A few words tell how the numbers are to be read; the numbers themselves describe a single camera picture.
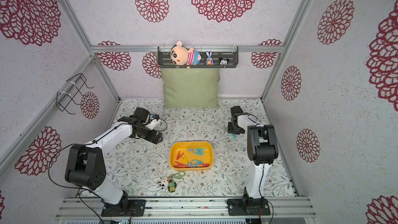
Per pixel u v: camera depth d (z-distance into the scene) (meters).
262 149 0.53
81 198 0.73
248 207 0.67
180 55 0.84
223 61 0.92
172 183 0.80
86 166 0.45
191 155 0.91
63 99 0.73
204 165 0.86
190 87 1.00
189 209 0.75
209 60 0.90
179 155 0.90
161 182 0.80
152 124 0.83
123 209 0.66
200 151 0.92
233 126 0.91
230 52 0.95
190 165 0.86
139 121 0.69
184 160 0.89
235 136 0.99
